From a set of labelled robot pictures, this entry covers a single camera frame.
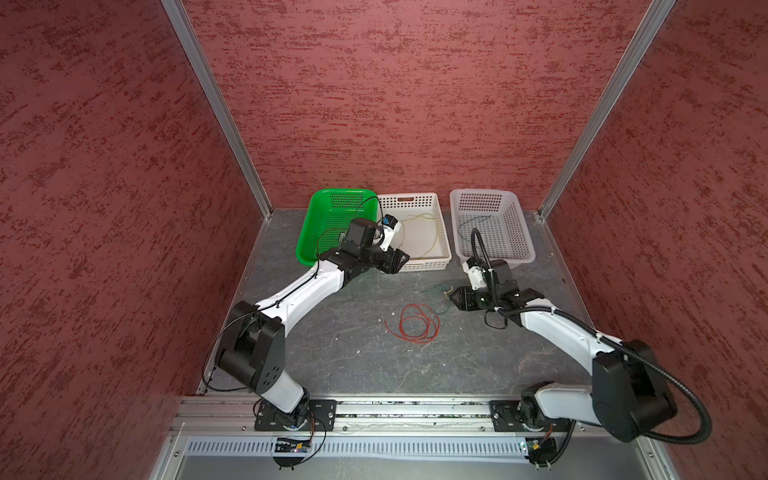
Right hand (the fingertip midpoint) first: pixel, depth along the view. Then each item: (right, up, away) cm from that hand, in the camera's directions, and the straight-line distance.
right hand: (457, 300), depth 88 cm
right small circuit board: (+16, -33, -17) cm, 40 cm away
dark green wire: (+14, +27, +30) cm, 43 cm away
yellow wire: (-12, +28, +32) cm, 44 cm away
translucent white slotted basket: (+24, +26, +30) cm, 46 cm away
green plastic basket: (-46, +26, +29) cm, 61 cm away
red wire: (-12, -8, +2) cm, 14 cm away
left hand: (-18, +13, -3) cm, 23 cm away
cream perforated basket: (-8, +21, +27) cm, 35 cm away
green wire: (-3, 0, 0) cm, 3 cm away
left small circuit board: (-47, -33, -15) cm, 60 cm away
